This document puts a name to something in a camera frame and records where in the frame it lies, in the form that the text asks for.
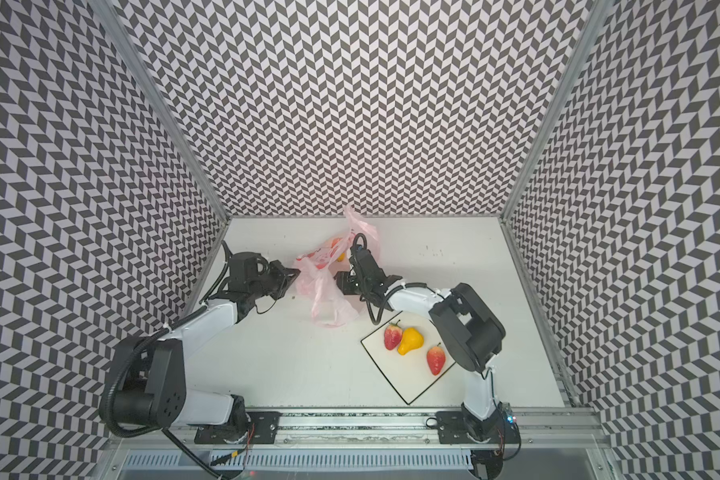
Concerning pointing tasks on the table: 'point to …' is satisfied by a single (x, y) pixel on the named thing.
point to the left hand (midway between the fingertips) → (303, 270)
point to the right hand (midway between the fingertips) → (339, 287)
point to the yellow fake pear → (411, 340)
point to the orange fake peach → (341, 257)
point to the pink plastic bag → (315, 274)
